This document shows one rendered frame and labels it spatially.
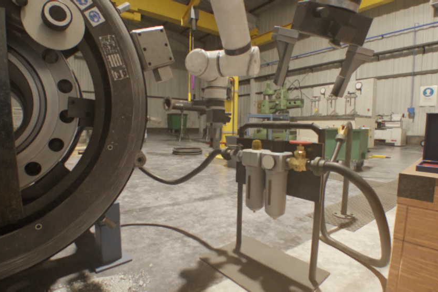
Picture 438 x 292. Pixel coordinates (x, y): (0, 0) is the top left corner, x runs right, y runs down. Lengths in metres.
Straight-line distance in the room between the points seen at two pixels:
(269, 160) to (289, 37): 0.46
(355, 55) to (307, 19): 0.13
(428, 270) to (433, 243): 0.05
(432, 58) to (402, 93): 1.44
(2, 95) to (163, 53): 0.39
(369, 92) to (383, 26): 5.54
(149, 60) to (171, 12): 12.72
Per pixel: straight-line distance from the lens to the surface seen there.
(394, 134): 9.47
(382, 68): 11.34
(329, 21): 0.49
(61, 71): 0.72
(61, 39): 0.59
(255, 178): 0.89
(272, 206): 0.86
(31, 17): 0.60
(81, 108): 0.71
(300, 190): 0.88
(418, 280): 0.60
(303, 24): 0.47
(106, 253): 1.07
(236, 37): 0.72
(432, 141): 0.73
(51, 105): 0.70
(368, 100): 6.60
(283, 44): 0.48
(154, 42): 0.71
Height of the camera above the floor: 0.55
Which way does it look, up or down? 5 degrees down
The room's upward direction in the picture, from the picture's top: 1 degrees clockwise
